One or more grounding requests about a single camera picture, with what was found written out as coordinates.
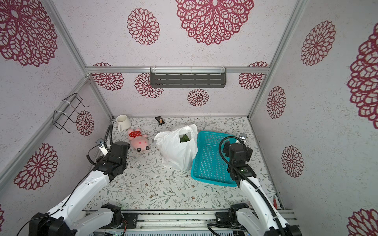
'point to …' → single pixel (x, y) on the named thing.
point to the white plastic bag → (178, 147)
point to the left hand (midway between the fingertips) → (112, 151)
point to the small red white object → (139, 142)
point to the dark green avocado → (185, 138)
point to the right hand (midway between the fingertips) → (238, 143)
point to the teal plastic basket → (208, 165)
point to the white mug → (123, 122)
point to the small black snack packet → (160, 120)
